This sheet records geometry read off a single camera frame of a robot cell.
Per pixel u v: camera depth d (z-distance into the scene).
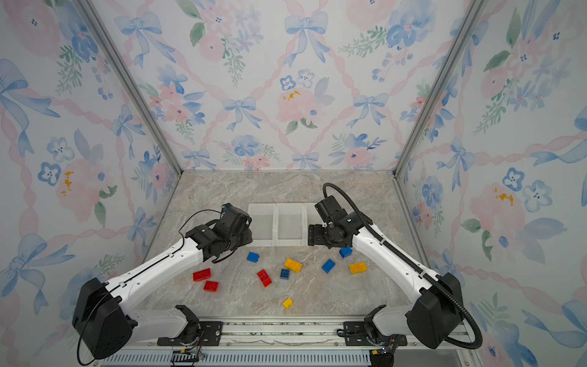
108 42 0.75
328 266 0.88
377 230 0.52
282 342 0.73
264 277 0.85
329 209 0.61
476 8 0.68
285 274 0.86
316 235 0.71
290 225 1.00
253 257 0.92
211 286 0.83
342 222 0.56
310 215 1.00
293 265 0.88
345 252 0.90
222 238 0.60
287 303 0.80
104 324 0.39
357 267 0.88
